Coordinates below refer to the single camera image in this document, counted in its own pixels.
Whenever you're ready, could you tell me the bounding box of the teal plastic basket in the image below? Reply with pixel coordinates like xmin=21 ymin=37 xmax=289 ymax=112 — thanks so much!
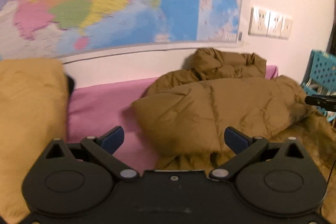
xmin=301 ymin=50 xmax=336 ymax=122

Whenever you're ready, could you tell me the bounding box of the pink bed sheet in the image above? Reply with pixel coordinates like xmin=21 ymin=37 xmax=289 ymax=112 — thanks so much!
xmin=65 ymin=65 xmax=279 ymax=175

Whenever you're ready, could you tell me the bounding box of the white bed headboard rail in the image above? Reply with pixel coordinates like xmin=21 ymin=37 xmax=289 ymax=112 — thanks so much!
xmin=59 ymin=45 xmax=203 ymax=65

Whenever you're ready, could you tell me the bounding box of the brown puffer jacket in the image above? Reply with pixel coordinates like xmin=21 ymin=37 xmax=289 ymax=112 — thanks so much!
xmin=132 ymin=48 xmax=335 ymax=223

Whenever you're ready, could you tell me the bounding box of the white wall socket panel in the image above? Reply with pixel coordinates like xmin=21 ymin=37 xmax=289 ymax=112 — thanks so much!
xmin=248 ymin=6 xmax=293 ymax=40

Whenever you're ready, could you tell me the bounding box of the mustard yellow puffer jacket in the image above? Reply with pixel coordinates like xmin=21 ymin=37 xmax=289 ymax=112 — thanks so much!
xmin=1 ymin=59 xmax=70 ymax=223

